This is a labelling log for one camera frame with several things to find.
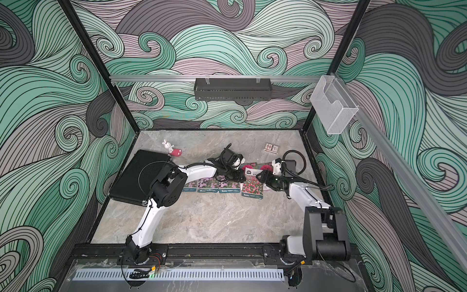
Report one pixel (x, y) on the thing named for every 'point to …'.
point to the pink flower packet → (267, 166)
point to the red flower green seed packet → (252, 188)
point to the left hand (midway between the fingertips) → (247, 177)
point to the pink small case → (176, 152)
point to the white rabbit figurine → (168, 146)
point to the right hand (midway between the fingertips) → (259, 178)
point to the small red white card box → (271, 148)
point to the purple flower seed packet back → (228, 187)
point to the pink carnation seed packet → (255, 167)
